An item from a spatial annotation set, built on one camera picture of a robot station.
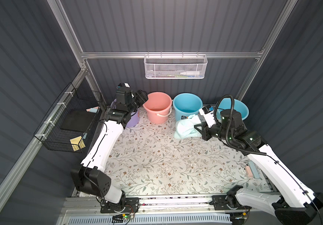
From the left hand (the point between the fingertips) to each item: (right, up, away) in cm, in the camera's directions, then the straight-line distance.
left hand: (146, 94), depth 73 cm
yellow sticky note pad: (-28, -23, -14) cm, 39 cm away
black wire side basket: (-43, -21, -9) cm, 48 cm away
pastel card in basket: (-32, -7, +9) cm, 34 cm away
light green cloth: (+20, -18, -5) cm, 27 cm away
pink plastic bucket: (+5, -3, +42) cm, 43 cm away
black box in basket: (-39, -13, +5) cm, 42 cm away
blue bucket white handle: (+57, -1, +32) cm, 65 cm away
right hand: (+25, -17, -7) cm, 31 cm away
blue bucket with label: (+27, -1, +38) cm, 47 cm away
